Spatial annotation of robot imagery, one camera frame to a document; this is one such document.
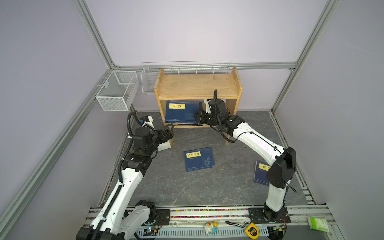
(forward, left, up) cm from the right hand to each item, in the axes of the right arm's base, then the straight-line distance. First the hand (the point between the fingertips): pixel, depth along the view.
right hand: (196, 115), depth 80 cm
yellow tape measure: (-49, -26, -26) cm, 61 cm away
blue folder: (+3, +8, 0) cm, 9 cm away
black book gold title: (-2, +6, -5) cm, 8 cm away
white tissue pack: (-4, +21, -24) cm, 32 cm away
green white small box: (-46, -58, -26) cm, 79 cm away
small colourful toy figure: (-48, -7, -24) cm, 55 cm away
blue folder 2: (-12, -1, -28) cm, 30 cm away
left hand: (-9, +14, +1) cm, 17 cm away
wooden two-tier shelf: (-20, -13, +7) cm, 25 cm away
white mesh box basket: (+28, +54, -4) cm, 61 cm away
